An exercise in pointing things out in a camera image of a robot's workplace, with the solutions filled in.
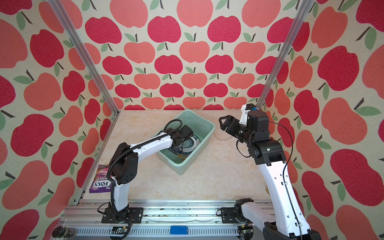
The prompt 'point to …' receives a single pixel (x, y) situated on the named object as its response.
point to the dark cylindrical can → (62, 231)
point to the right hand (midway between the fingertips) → (229, 120)
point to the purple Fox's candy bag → (100, 182)
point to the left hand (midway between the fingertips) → (182, 145)
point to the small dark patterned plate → (189, 145)
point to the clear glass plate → (221, 134)
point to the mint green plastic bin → (200, 126)
